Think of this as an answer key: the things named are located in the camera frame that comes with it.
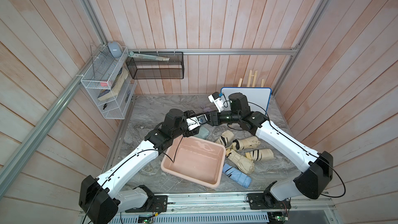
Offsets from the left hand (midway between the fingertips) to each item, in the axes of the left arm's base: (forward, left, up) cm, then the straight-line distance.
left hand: (193, 119), depth 76 cm
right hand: (-2, -4, +4) cm, 6 cm away
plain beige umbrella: (-15, -27, -20) cm, 36 cm away
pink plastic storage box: (-12, -3, -25) cm, 28 cm away
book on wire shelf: (+15, +41, +8) cm, 44 cm away
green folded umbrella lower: (+5, -6, -22) cm, 23 cm away
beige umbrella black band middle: (-4, -31, -19) cm, 36 cm away
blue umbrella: (-21, -23, -21) cm, 38 cm away
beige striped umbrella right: (-10, -38, -20) cm, 44 cm away
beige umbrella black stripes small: (+1, -20, -21) cm, 29 cm away
